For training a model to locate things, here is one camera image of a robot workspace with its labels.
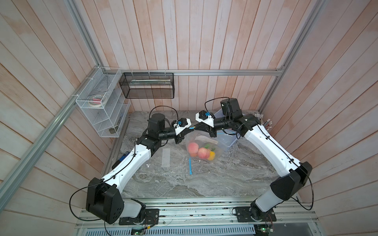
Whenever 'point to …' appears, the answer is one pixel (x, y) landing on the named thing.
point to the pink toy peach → (203, 153)
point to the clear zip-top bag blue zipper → (200, 144)
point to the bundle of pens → (267, 124)
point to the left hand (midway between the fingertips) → (191, 130)
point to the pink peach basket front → (193, 149)
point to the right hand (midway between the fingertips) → (195, 125)
